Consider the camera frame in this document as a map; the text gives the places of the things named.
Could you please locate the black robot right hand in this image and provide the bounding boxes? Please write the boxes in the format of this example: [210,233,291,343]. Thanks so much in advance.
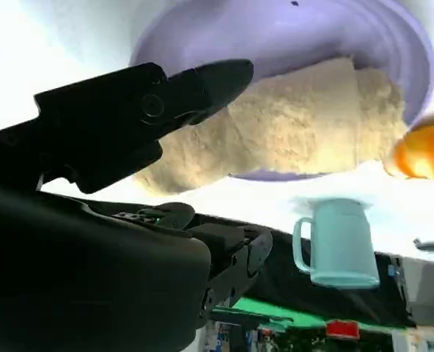
[0,59,274,352]

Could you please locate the orange and white bread roll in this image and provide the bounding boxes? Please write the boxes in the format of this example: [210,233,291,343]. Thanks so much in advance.
[383,111,434,184]

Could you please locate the lilac plate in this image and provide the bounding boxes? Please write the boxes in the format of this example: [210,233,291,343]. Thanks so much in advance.
[128,0,434,183]

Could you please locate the red box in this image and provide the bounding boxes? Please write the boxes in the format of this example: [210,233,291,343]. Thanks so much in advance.
[325,319,361,339]

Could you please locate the green cloth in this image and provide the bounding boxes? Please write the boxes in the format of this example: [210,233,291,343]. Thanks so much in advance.
[211,296,396,333]

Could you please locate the beige towel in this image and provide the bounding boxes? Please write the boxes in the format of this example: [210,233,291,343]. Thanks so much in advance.
[133,54,410,196]

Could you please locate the pale green mug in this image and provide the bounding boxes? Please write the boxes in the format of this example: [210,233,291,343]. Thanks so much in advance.
[289,197,381,292]

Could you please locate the grey cabinet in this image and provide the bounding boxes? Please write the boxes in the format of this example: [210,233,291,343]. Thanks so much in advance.
[387,254,434,329]

